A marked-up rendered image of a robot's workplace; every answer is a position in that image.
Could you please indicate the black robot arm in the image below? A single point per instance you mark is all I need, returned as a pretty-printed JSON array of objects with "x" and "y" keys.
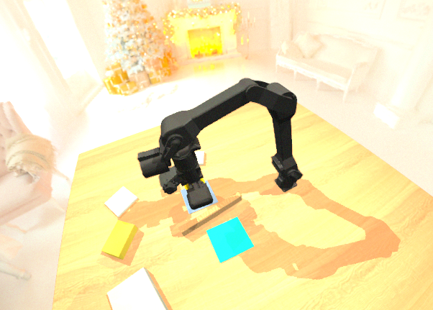
[{"x": 179, "y": 131}]

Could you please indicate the yellow rectangular block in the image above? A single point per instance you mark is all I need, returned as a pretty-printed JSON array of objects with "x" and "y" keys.
[{"x": 120, "y": 239}]

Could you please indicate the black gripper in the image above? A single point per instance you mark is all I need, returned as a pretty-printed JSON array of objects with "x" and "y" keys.
[{"x": 199, "y": 194}]

